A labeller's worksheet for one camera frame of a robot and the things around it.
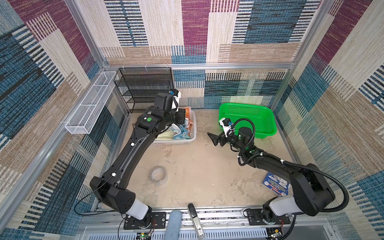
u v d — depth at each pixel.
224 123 0.71
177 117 0.64
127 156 0.44
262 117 1.08
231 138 0.73
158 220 0.73
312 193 0.43
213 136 0.76
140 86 1.08
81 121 0.70
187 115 1.08
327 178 0.41
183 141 0.95
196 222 0.70
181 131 0.92
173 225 0.70
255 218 0.73
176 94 0.63
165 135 0.97
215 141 0.75
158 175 0.87
